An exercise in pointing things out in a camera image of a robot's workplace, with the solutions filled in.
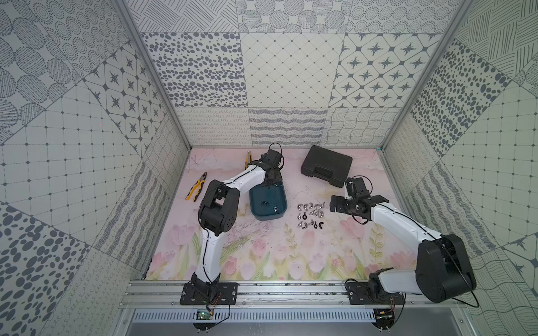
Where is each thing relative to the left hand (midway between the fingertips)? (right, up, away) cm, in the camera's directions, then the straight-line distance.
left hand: (276, 175), depth 100 cm
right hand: (+29, -14, -11) cm, 33 cm away
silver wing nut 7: (+17, -17, -5) cm, 24 cm away
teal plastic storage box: (-4, -13, -3) cm, 14 cm away
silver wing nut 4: (+19, -14, -3) cm, 24 cm away
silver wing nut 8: (+20, -17, -6) cm, 27 cm away
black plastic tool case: (+27, +5, +8) cm, 28 cm away
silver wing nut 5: (+21, -14, -4) cm, 26 cm away
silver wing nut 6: (+10, -18, -7) cm, 22 cm away
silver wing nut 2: (+13, -14, -4) cm, 20 cm away
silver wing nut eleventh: (+13, -22, -10) cm, 27 cm away
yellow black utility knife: (-16, +9, +13) cm, 22 cm away
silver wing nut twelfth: (+16, -21, -9) cm, 28 cm away
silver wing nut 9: (+11, -21, -10) cm, 26 cm away
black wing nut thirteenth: (+17, -22, -10) cm, 29 cm away
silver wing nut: (+11, -14, -4) cm, 19 cm away
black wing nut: (+13, -18, -7) cm, 24 cm away
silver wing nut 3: (+17, -14, -3) cm, 22 cm away
